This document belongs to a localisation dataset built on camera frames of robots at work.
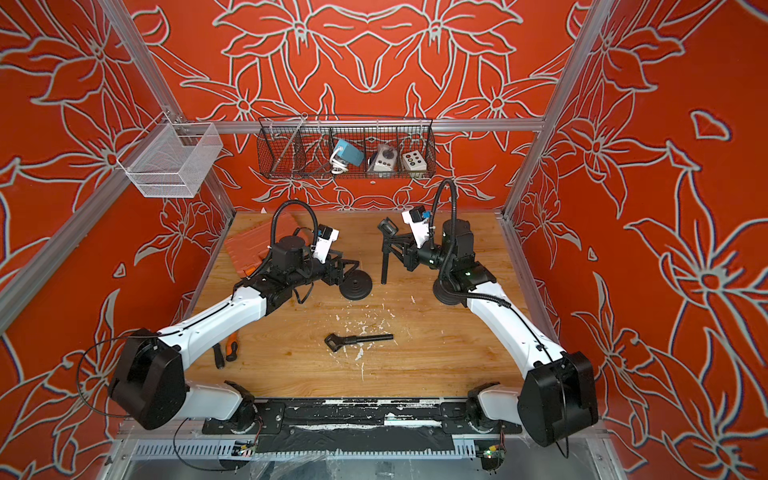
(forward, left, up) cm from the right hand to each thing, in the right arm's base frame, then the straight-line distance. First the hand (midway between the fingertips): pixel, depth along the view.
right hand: (383, 241), depth 72 cm
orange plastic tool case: (+16, +48, -23) cm, 55 cm away
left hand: (+2, +9, -8) cm, 12 cm away
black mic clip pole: (+2, -1, +2) cm, 3 cm away
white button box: (+34, -10, -1) cm, 35 cm away
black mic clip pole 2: (-14, +14, -29) cm, 35 cm away
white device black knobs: (+31, 0, +2) cm, 31 cm away
